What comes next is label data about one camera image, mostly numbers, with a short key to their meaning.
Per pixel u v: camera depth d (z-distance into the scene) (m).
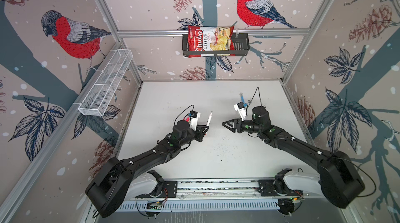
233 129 0.72
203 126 0.81
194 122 0.73
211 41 0.88
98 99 0.71
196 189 0.75
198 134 0.71
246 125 0.71
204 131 0.80
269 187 0.73
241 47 0.95
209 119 0.81
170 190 0.73
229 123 0.79
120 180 0.41
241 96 1.11
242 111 0.74
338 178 0.41
